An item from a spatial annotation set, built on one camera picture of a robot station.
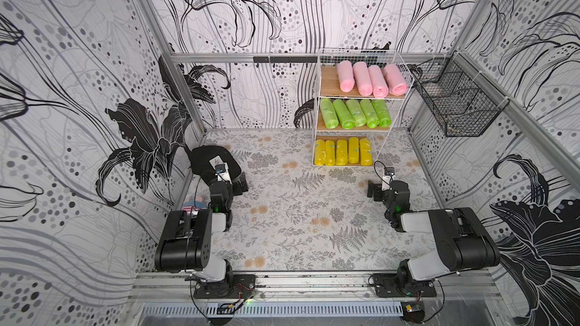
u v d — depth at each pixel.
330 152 1.04
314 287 0.75
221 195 0.70
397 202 0.72
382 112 0.85
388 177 0.80
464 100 0.88
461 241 0.45
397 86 0.73
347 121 0.84
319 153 1.02
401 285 0.67
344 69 0.76
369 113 0.86
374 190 0.83
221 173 0.78
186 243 0.46
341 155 1.03
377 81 0.74
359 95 0.73
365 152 1.03
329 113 0.88
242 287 0.72
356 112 0.86
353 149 1.04
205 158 0.99
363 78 0.73
